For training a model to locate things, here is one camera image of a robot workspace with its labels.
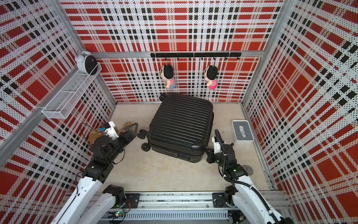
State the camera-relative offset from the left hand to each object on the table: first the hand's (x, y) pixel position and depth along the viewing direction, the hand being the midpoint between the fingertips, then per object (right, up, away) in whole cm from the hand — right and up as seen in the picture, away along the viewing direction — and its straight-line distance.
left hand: (139, 127), depth 73 cm
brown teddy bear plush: (-36, -6, +18) cm, 41 cm away
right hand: (+38, -14, +9) cm, 42 cm away
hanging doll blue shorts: (+15, +28, +26) cm, 41 cm away
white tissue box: (+64, -7, +22) cm, 68 cm away
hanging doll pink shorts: (+42, +35, +23) cm, 59 cm away
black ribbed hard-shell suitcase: (+22, 0, +7) cm, 23 cm away
